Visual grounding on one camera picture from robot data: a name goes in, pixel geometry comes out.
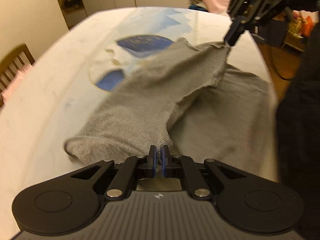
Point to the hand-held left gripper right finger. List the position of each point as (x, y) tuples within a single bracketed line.
[(164, 162)]

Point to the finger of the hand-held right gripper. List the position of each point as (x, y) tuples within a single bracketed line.
[(232, 36)]

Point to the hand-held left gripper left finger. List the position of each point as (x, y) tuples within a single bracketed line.
[(153, 162)]

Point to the gray ribbed long-sleeve shirt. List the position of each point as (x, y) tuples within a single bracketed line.
[(150, 105)]

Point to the bluish garment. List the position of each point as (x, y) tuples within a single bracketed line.
[(198, 8)]

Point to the orange bag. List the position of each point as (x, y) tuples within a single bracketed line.
[(307, 26)]

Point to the person's dark clothing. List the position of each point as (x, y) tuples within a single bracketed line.
[(300, 130)]

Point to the light pink garment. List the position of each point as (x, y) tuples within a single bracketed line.
[(15, 82)]

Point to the brown slat-back wooden chair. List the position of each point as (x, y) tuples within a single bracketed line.
[(23, 52)]

